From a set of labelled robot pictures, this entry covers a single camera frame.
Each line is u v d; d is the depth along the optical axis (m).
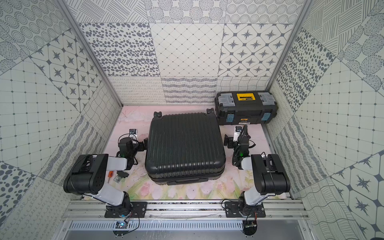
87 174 0.47
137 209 0.74
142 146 0.88
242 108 0.95
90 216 0.76
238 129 0.82
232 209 0.74
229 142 0.86
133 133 0.82
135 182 0.83
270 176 0.46
